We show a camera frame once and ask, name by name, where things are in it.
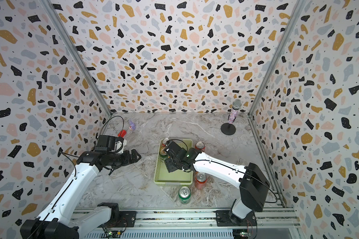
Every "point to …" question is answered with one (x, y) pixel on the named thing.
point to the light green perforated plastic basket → (178, 177)
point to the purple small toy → (132, 126)
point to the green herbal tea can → (163, 153)
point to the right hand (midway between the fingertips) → (170, 163)
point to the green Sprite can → (184, 195)
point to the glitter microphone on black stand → (229, 128)
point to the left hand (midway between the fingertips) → (135, 158)
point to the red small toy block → (122, 133)
